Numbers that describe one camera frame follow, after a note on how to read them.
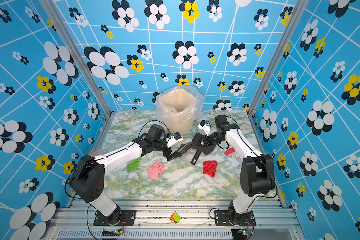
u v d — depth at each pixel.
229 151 0.96
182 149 0.92
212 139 0.75
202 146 0.80
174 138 0.73
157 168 0.88
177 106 1.06
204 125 0.79
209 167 0.89
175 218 0.72
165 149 0.76
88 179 0.45
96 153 1.01
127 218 0.74
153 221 0.74
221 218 0.73
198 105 0.87
